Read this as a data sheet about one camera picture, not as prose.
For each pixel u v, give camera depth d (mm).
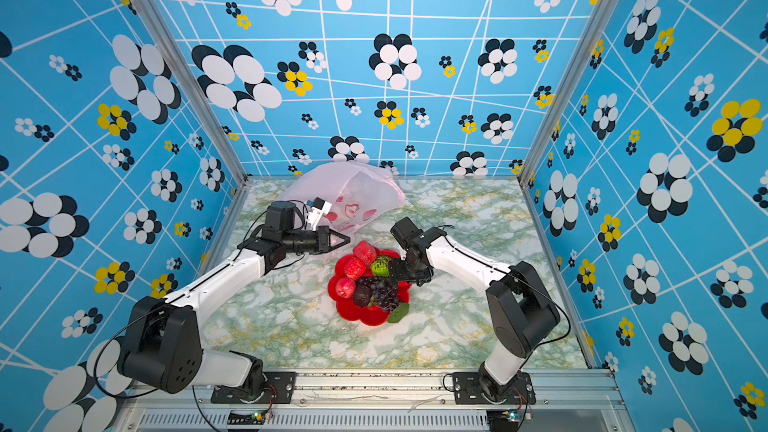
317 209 763
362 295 847
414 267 732
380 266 884
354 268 879
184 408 710
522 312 449
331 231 755
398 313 808
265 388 722
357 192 1139
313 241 724
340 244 788
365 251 887
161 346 419
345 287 844
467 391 722
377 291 860
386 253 938
